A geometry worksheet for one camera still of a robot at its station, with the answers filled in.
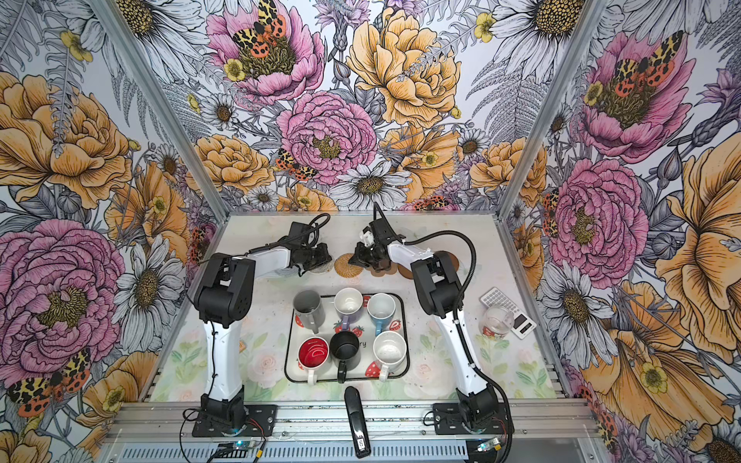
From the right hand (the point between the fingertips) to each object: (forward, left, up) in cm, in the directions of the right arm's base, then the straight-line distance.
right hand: (351, 266), depth 104 cm
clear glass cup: (-22, -46, -2) cm, 51 cm away
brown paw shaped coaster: (-2, -14, -1) cm, 14 cm away
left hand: (+2, +7, 0) cm, 7 cm away
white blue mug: (-18, -10, +2) cm, 20 cm away
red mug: (-31, +10, +1) cm, 32 cm away
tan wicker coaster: (0, +2, -2) cm, 3 cm away
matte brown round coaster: (-3, -19, -1) cm, 19 cm away
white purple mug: (-16, 0, 0) cm, 16 cm away
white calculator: (-23, -54, -1) cm, 58 cm away
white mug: (-29, -12, 0) cm, 32 cm away
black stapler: (-48, -3, +2) cm, 48 cm away
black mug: (-29, +1, +1) cm, 29 cm away
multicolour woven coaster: (-1, +10, 0) cm, 10 cm away
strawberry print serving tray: (-23, -5, -1) cm, 24 cm away
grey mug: (-17, +12, +1) cm, 21 cm away
